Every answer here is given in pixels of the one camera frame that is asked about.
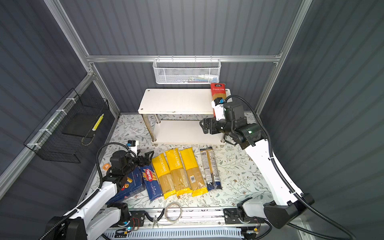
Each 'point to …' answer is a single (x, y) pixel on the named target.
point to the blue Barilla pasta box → (133, 183)
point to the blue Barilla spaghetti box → (151, 182)
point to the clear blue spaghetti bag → (210, 171)
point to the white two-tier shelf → (155, 102)
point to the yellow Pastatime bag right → (195, 179)
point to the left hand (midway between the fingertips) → (146, 151)
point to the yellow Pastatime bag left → (165, 176)
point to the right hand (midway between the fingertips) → (209, 122)
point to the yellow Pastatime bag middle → (181, 184)
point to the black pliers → (155, 220)
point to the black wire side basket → (76, 116)
